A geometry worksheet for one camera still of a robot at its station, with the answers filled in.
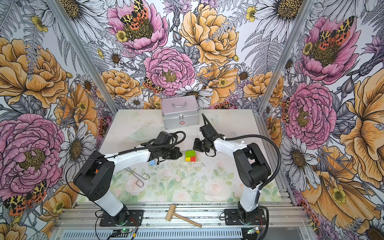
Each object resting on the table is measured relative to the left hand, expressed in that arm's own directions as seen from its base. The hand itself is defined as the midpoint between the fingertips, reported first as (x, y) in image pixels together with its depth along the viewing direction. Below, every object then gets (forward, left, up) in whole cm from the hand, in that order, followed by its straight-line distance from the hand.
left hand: (180, 158), depth 89 cm
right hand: (+5, -8, 0) cm, 9 cm away
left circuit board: (-34, +24, -6) cm, 42 cm away
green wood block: (+5, -6, -3) cm, 8 cm away
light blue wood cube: (-1, +17, -4) cm, 18 cm away
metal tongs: (-13, +21, -6) cm, 25 cm away
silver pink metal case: (+30, +1, +9) cm, 31 cm away
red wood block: (+1, -8, -3) cm, 8 cm away
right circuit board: (-35, -35, -5) cm, 50 cm away
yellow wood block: (+1, -4, -3) cm, 6 cm away
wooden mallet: (-27, +4, -4) cm, 28 cm away
